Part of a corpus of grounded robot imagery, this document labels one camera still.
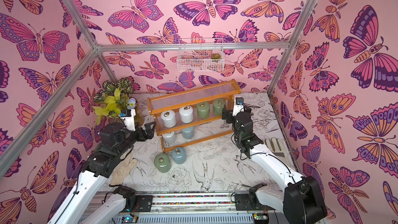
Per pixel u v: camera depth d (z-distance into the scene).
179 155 0.81
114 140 0.52
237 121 0.60
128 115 0.59
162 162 0.78
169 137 0.88
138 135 0.62
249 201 0.72
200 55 0.95
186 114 0.81
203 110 0.84
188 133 0.90
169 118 0.80
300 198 0.40
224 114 0.71
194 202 0.75
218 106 0.84
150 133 0.64
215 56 0.92
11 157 0.51
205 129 1.00
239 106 0.66
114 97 0.85
